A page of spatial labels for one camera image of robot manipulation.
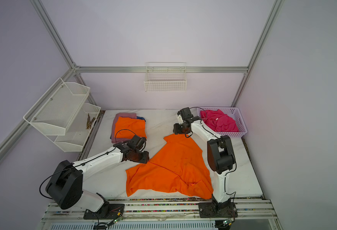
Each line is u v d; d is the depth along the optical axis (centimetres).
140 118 113
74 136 90
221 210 65
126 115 112
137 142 69
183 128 75
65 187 42
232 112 115
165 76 97
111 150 58
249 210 75
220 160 52
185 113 78
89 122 95
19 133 59
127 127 99
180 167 89
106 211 67
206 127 63
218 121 108
